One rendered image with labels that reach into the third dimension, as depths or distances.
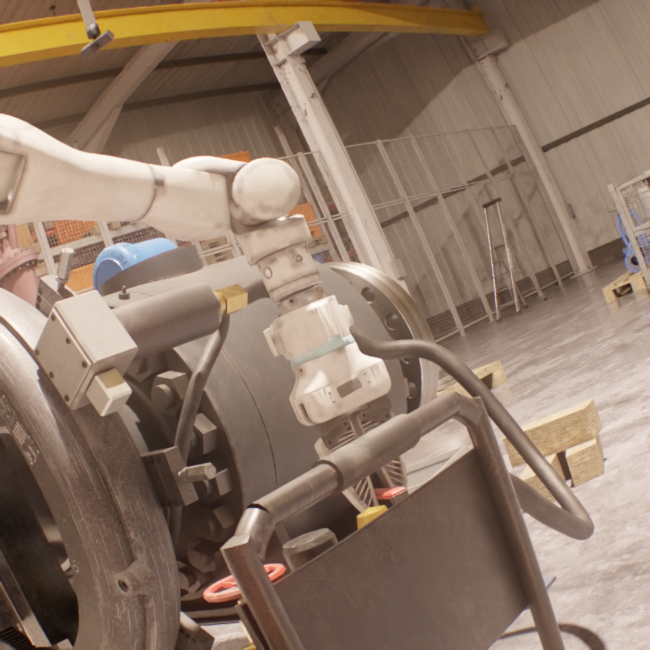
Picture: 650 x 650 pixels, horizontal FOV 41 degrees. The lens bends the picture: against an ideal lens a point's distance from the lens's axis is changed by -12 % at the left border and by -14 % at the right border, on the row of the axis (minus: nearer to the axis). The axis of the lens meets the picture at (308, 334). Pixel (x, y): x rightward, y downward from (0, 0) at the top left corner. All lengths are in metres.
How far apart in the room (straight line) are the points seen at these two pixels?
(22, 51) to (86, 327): 10.00
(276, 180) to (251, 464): 0.63
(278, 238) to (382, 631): 0.44
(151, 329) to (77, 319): 0.13
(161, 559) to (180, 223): 0.48
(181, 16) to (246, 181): 11.86
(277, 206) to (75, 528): 0.51
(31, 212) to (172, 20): 11.84
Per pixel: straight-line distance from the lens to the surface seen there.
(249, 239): 1.03
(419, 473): 3.30
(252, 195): 1.01
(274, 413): 1.59
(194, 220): 0.99
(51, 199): 0.89
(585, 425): 2.71
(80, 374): 1.18
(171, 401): 1.50
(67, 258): 1.31
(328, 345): 1.00
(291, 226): 1.02
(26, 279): 6.00
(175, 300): 1.31
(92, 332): 1.18
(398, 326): 2.08
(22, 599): 1.46
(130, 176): 0.94
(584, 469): 2.67
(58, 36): 11.50
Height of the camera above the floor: 0.65
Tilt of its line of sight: 1 degrees up
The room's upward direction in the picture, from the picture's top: 23 degrees counter-clockwise
